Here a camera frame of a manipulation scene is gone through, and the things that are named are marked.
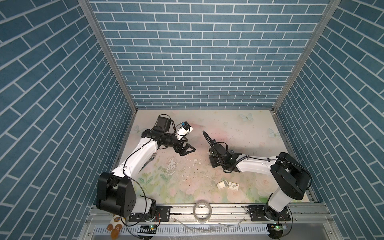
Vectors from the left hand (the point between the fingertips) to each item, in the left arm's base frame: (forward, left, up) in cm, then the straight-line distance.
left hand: (189, 144), depth 79 cm
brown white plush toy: (-34, +34, -16) cm, 50 cm away
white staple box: (-17, -24, -18) cm, 34 cm away
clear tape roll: (-28, -6, -20) cm, 35 cm away
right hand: (+1, -13, -15) cm, 20 cm away
